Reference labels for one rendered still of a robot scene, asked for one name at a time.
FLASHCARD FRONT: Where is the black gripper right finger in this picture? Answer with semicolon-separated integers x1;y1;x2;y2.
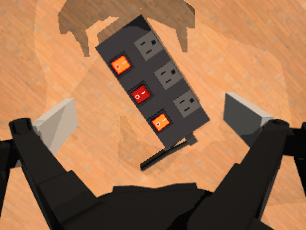
187;92;306;230

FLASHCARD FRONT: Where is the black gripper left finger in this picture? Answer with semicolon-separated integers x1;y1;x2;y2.
0;98;128;230

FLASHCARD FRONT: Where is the black power strip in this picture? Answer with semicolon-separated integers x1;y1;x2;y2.
95;14;210;171

